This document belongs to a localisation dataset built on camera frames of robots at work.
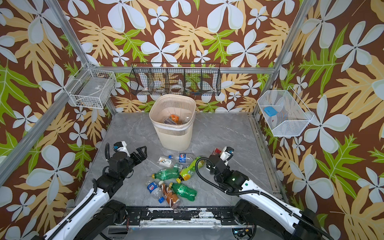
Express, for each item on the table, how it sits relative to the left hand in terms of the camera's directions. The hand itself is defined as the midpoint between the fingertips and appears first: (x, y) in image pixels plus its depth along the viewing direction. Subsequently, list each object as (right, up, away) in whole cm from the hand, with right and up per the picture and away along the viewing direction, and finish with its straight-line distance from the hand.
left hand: (140, 148), depth 80 cm
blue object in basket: (+75, +21, +6) cm, 78 cm away
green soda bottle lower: (+27, -23, -3) cm, 36 cm away
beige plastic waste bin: (+20, +6, +7) cm, 22 cm away
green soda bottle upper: (+14, -15, +4) cm, 21 cm away
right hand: (+38, -5, -1) cm, 38 cm away
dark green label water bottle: (+26, +17, +9) cm, 32 cm away
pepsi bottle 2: (+8, -24, +1) cm, 25 cm away
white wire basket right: (+82, +19, +4) cm, 84 cm away
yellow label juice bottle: (+17, +18, +19) cm, 31 cm away
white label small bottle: (+15, -10, +8) cm, 20 cm away
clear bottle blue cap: (+14, +15, +11) cm, 24 cm away
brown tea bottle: (+19, -25, -6) cm, 32 cm away
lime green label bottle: (+26, -14, +4) cm, 30 cm away
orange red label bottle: (+42, -2, -2) cm, 42 cm away
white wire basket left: (-30, +34, +4) cm, 46 cm away
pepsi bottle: (+23, -7, +11) cm, 26 cm away
